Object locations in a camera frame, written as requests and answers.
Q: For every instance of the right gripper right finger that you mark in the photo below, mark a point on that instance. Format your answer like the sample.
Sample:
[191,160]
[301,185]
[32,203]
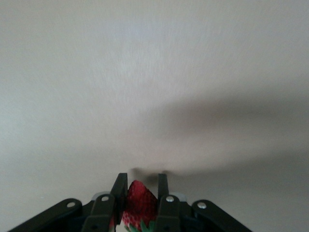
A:
[173,215]

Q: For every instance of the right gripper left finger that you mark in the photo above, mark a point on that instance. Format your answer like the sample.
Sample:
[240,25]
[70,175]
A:
[96,215]

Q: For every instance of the red strawberry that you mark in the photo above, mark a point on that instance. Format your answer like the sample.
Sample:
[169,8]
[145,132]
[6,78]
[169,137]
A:
[141,200]

